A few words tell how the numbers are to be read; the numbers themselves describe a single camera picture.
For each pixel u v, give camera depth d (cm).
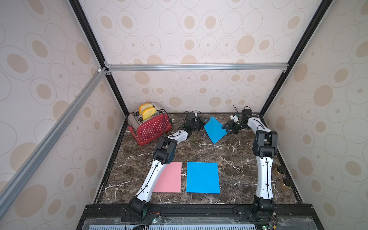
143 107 96
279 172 79
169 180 86
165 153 69
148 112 92
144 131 92
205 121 99
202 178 86
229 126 99
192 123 92
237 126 98
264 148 67
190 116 90
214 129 112
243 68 162
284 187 76
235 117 105
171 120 112
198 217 73
